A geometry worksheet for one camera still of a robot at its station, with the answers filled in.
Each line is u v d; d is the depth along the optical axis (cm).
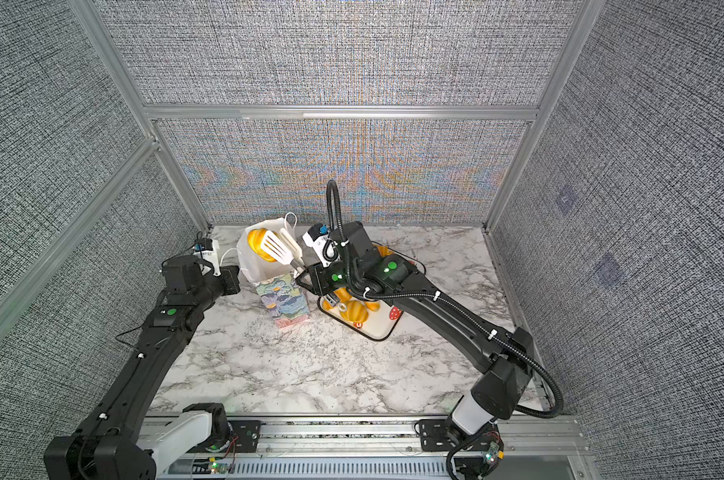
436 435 73
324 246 61
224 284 70
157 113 88
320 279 60
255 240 69
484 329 43
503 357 42
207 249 67
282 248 67
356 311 91
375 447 73
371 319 94
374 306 94
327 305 95
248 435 73
